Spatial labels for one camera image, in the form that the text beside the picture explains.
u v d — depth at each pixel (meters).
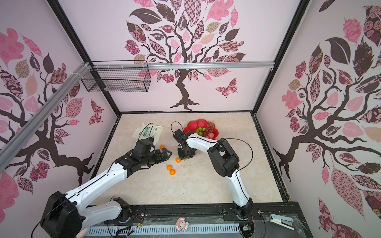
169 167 0.89
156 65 0.92
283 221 0.70
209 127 1.03
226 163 0.54
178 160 0.92
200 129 1.07
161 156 0.72
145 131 1.07
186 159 0.89
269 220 0.71
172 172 0.87
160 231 0.70
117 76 0.95
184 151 0.82
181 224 0.68
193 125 1.08
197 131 1.07
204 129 1.07
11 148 0.50
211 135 1.00
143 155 0.63
